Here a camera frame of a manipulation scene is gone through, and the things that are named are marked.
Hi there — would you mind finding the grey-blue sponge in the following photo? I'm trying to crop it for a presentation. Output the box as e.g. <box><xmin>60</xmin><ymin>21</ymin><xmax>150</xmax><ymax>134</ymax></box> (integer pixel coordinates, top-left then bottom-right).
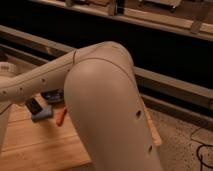
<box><xmin>31</xmin><ymin>105</ymin><xmax>53</xmax><ymax>122</ymax></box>

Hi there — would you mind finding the wooden cutting board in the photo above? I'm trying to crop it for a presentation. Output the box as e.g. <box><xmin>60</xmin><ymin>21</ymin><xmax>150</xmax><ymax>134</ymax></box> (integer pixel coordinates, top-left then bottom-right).
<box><xmin>0</xmin><ymin>94</ymin><xmax>163</xmax><ymax>171</ymax></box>

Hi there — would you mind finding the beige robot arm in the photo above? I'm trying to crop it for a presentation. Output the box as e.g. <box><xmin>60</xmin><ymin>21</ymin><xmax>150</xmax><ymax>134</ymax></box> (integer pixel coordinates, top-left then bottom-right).
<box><xmin>0</xmin><ymin>41</ymin><xmax>163</xmax><ymax>171</ymax></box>

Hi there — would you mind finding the black cable on floor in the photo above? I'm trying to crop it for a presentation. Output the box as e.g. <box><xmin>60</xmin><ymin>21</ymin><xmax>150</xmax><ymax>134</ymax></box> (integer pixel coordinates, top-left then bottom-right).
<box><xmin>190</xmin><ymin>125</ymin><xmax>213</xmax><ymax>169</ymax></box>

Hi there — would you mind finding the black round bowl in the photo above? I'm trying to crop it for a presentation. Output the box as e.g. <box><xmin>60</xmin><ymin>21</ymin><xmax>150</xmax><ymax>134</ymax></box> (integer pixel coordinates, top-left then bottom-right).
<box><xmin>41</xmin><ymin>89</ymin><xmax>64</xmax><ymax>103</ymax></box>

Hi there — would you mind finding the orange carrot toy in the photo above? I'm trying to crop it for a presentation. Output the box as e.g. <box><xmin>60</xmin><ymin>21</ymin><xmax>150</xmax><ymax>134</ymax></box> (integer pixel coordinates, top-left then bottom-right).
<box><xmin>56</xmin><ymin>108</ymin><xmax>67</xmax><ymax>126</ymax></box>

